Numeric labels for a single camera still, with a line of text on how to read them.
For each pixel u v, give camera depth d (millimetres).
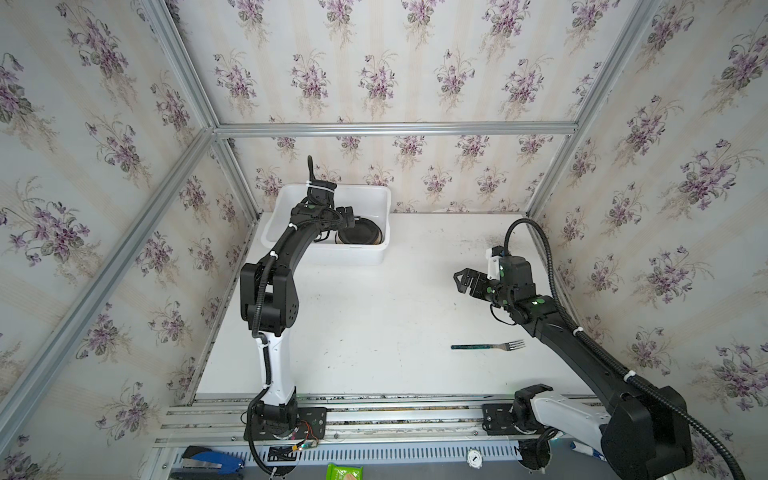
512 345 857
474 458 688
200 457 672
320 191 749
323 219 701
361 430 730
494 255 746
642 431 390
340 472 662
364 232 1075
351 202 1126
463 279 768
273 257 553
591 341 484
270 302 538
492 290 699
